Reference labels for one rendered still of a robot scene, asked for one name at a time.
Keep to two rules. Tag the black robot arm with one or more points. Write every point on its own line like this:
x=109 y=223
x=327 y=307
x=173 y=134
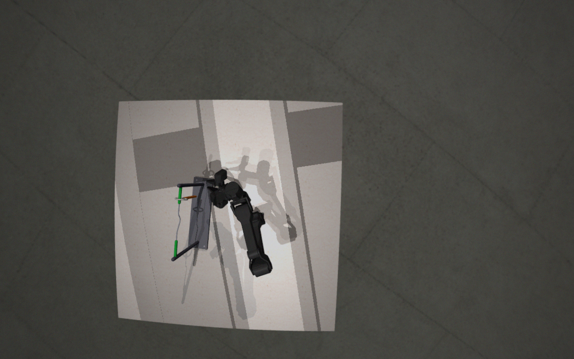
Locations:
x=251 y=222

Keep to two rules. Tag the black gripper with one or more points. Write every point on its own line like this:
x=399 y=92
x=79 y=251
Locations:
x=220 y=176

